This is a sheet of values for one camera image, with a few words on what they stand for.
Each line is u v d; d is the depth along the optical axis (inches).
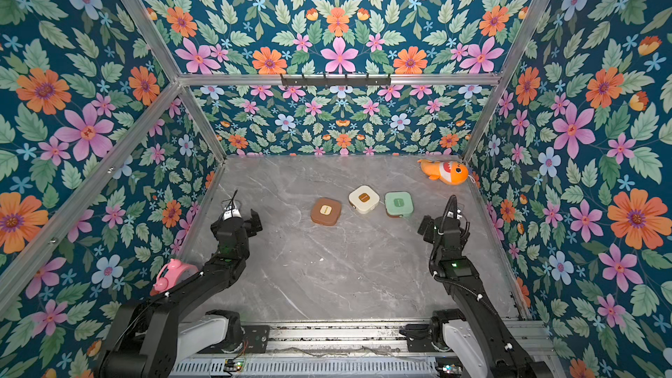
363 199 40.0
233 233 25.7
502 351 16.6
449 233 24.5
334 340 29.5
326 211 38.8
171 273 30.2
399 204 39.9
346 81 36.3
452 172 40.9
